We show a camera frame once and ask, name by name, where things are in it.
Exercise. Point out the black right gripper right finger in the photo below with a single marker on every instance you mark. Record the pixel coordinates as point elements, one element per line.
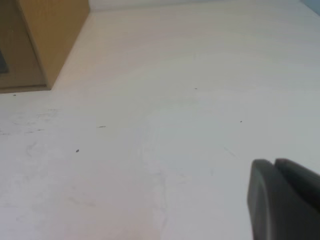
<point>305,182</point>

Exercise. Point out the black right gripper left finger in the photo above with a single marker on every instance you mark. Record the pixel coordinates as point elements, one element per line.
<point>276,211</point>

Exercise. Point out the brown cardboard shoebox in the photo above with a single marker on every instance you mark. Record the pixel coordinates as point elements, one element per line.
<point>36,37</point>

